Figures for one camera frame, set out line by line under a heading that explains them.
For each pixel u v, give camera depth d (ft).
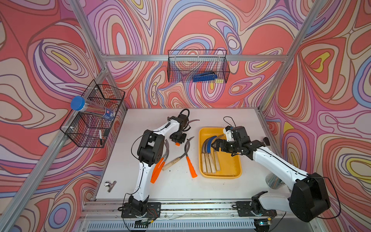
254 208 2.17
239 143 2.09
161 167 2.84
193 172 2.82
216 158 2.96
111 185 2.66
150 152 1.91
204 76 2.95
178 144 3.18
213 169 2.77
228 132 2.54
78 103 2.09
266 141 3.13
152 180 2.74
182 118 2.91
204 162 2.88
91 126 2.49
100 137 2.36
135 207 2.10
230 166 2.92
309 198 1.36
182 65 3.14
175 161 2.95
